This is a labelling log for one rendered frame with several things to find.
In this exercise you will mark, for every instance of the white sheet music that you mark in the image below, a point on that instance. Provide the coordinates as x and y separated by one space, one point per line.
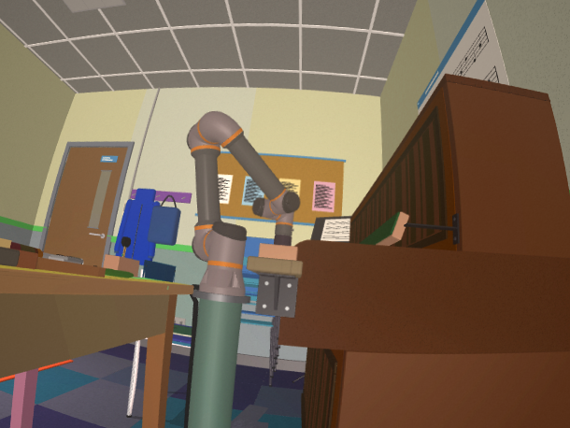
336 230

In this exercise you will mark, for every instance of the green book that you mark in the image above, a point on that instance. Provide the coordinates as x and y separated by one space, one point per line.
385 231

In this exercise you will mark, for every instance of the brown wooden table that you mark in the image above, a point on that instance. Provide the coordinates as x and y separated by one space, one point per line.
89 307

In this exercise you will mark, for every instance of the dark brown wooden tray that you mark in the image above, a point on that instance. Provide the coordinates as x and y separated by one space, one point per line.
53 262

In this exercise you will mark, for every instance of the tan wooden ledge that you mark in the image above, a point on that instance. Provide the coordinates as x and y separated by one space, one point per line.
275 266

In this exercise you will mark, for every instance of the light wooden block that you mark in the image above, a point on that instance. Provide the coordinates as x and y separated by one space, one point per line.
278 251

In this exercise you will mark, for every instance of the white music staff poster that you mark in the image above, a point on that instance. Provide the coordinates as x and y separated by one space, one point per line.
463 53

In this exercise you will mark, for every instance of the purple wall rail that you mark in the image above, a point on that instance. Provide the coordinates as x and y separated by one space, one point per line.
178 196

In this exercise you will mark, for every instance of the blue shoulder bag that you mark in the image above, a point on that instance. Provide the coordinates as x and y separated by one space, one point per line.
164 225

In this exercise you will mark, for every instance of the black metal stay rod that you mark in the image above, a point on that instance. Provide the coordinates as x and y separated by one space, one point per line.
429 226

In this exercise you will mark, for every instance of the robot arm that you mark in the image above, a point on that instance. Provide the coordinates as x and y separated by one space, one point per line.
249 156

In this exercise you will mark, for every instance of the dark blue box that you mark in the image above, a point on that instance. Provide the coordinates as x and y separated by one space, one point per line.
159 271

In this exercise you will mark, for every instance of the pink post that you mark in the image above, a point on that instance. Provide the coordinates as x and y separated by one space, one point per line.
23 398

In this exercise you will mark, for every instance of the brown wooden door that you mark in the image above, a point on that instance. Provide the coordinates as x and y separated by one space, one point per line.
87 205

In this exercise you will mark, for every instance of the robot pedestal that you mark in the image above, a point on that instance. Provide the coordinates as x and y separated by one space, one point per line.
213 356

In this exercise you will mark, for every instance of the cork notice board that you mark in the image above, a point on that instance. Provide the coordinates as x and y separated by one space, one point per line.
289 187

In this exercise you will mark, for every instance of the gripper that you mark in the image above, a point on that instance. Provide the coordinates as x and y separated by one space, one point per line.
283 239

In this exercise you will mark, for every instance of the blue backpack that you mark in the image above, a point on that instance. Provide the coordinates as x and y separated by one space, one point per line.
138 222

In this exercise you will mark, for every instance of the brown upright piano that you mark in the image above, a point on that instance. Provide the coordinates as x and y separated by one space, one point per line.
445 289

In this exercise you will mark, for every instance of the light wooden key cup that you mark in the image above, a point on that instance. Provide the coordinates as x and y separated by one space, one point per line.
121 262

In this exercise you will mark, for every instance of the black headed fall key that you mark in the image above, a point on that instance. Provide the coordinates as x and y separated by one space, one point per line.
125 246

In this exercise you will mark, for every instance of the white table leg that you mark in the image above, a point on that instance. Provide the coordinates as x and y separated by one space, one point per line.
133 378

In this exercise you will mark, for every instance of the grey metal bracket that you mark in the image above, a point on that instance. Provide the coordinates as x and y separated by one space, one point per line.
276 295

